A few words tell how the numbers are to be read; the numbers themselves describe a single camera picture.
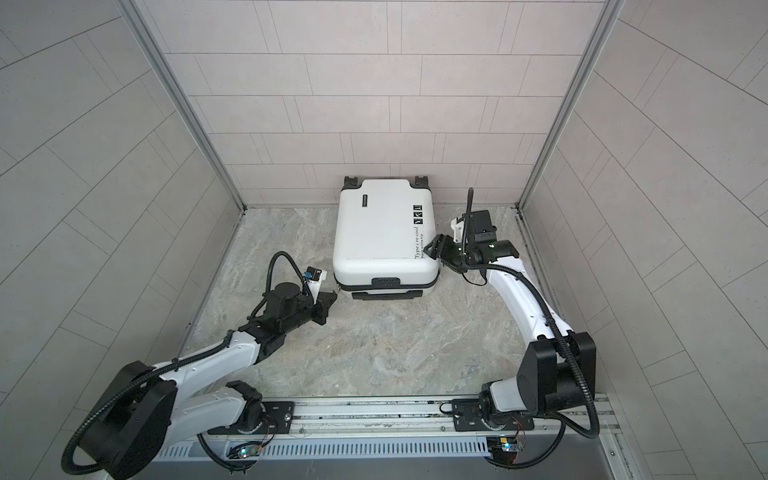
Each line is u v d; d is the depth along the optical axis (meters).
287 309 0.64
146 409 0.40
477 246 0.62
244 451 0.64
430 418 0.72
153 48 0.76
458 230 0.75
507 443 0.68
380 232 0.82
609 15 0.71
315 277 0.72
